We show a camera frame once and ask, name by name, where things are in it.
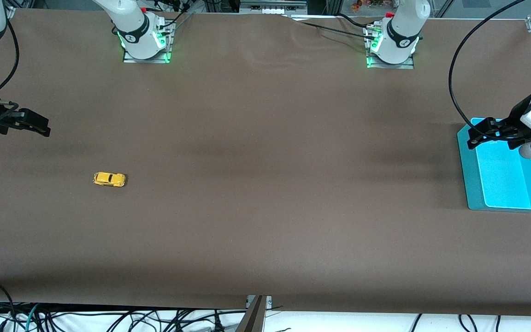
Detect black cable across table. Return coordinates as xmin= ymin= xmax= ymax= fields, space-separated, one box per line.
xmin=284 ymin=14 xmax=374 ymax=37

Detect teal floor cable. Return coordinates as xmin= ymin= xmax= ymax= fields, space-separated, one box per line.
xmin=24 ymin=304 xmax=40 ymax=332

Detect white power strip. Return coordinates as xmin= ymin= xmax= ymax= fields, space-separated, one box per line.
xmin=240 ymin=0 xmax=307 ymax=14

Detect brown table cover sheet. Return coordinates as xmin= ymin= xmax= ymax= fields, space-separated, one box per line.
xmin=0 ymin=8 xmax=531 ymax=317

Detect teal plastic tray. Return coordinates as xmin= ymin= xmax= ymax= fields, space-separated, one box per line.
xmin=457 ymin=118 xmax=531 ymax=213

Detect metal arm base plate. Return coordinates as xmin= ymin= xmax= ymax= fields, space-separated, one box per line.
xmin=366 ymin=28 xmax=415 ymax=70
xmin=123 ymin=21 xmax=173 ymax=64

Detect yellow toy beetle car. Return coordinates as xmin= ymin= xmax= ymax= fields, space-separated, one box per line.
xmin=93 ymin=172 xmax=126 ymax=188

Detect aluminium frame profile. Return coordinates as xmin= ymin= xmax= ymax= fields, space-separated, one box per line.
xmin=234 ymin=295 xmax=273 ymax=332

